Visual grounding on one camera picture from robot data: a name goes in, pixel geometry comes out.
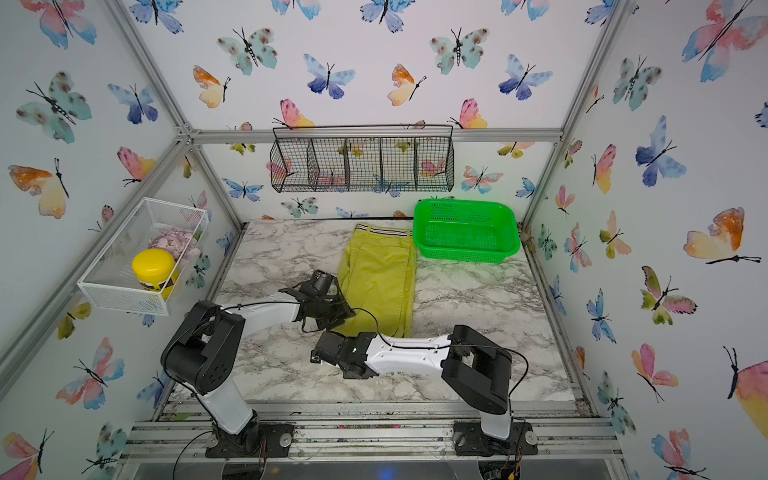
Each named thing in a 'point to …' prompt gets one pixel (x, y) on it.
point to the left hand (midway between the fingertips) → (355, 313)
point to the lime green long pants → (376, 279)
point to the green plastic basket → (465, 231)
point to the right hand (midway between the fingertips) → (359, 346)
